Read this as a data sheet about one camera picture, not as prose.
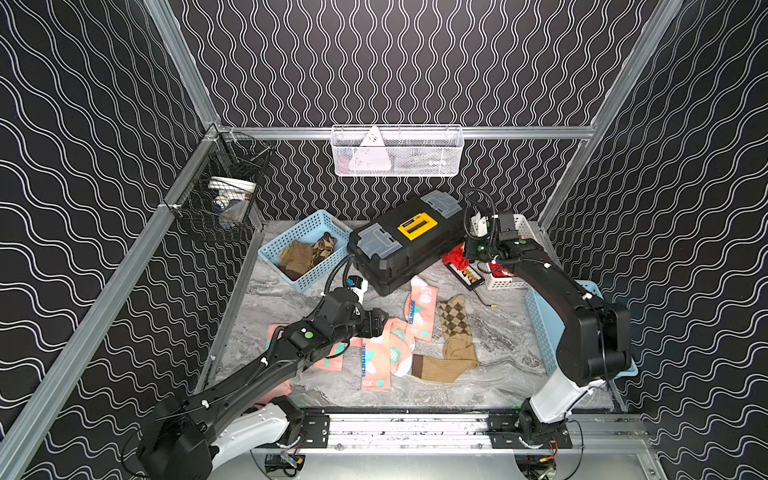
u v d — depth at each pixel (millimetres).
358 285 705
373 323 694
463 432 763
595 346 473
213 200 834
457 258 931
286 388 809
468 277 1031
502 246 668
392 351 865
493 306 971
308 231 1145
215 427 476
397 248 901
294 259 1004
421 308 950
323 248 1067
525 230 1102
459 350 884
